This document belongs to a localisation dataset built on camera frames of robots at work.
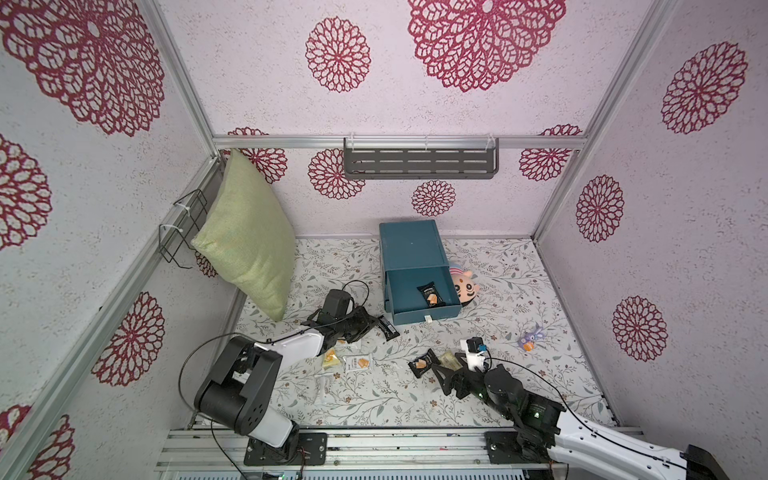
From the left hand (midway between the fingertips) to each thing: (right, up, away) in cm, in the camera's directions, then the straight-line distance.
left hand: (379, 321), depth 90 cm
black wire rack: (-51, +23, -14) cm, 58 cm away
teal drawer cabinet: (+12, +11, -2) cm, 16 cm away
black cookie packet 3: (+2, -2, -1) cm, 4 cm away
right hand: (+17, -9, -11) cm, 22 cm away
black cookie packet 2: (+13, -12, -3) cm, 18 cm away
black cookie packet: (+15, +8, -6) cm, 18 cm away
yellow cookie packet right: (+21, -11, -2) cm, 24 cm away
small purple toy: (+45, -6, 0) cm, 45 cm away
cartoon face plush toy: (+28, +10, +6) cm, 30 cm away
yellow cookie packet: (-14, -11, -2) cm, 18 cm away
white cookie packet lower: (-6, -12, -3) cm, 13 cm away
